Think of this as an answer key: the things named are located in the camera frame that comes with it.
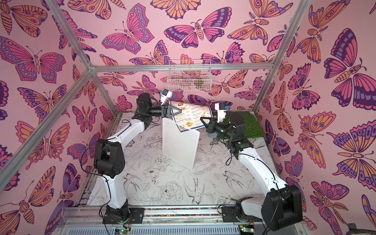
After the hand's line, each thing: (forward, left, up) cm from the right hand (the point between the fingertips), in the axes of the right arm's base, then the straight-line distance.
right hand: (202, 117), depth 72 cm
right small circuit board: (-42, -23, -33) cm, 58 cm away
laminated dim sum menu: (+1, +7, -2) cm, 7 cm away
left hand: (+4, +10, -2) cm, 11 cm away
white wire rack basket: (+37, +8, +1) cm, 37 cm away
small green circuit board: (-45, +38, -35) cm, 68 cm away
